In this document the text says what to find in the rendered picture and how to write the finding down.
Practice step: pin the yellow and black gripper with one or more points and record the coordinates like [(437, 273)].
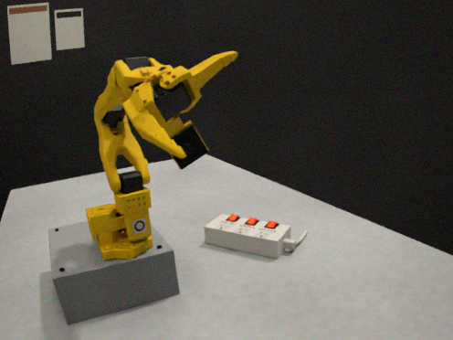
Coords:
[(161, 97)]

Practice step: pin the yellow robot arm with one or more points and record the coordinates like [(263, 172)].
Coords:
[(131, 198)]

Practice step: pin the white power strip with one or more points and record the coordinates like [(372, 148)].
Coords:
[(268, 239)]

